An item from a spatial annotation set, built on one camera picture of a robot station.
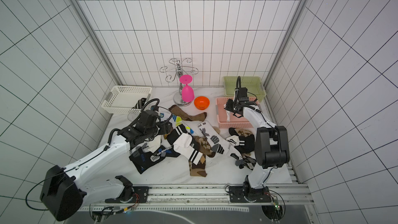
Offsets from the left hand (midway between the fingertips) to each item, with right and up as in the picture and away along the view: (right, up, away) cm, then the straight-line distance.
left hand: (165, 128), depth 82 cm
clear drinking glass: (-25, +5, +16) cm, 30 cm away
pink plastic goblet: (+12, +19, +7) cm, 24 cm away
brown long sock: (+8, +5, +18) cm, 20 cm away
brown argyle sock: (+20, -12, +3) cm, 24 cm away
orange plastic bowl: (+20, +13, +24) cm, 34 cm away
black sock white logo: (-11, -17, -2) cm, 21 cm away
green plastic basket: (+62, +27, +38) cm, 77 cm away
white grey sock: (+36, +7, +7) cm, 37 cm away
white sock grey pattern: (+30, -10, +3) cm, 31 cm away
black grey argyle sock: (+45, -18, -1) cm, 49 cm away
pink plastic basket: (+41, +1, +9) cm, 42 cm away
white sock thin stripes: (-9, -11, +5) cm, 15 cm away
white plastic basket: (-38, +16, +28) cm, 50 cm away
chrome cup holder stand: (+8, +34, +8) cm, 36 cm away
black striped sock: (-22, +12, +21) cm, 33 cm away
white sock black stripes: (+9, -11, +1) cm, 15 cm away
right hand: (+38, +13, +13) cm, 43 cm away
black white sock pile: (+44, -8, +5) cm, 45 cm away
